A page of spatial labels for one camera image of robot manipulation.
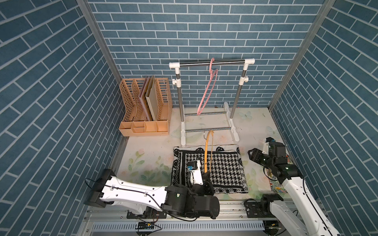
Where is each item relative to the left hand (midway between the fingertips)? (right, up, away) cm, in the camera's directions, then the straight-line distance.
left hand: (216, 179), depth 63 cm
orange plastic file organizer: (-51, +24, +37) cm, 67 cm away
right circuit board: (+28, -26, +8) cm, 39 cm away
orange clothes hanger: (-4, +11, +4) cm, 12 cm away
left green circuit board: (-34, -26, +9) cm, 44 cm away
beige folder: (-35, +39, +24) cm, 58 cm away
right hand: (+23, +7, +18) cm, 30 cm away
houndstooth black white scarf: (+8, -1, +22) cm, 23 cm away
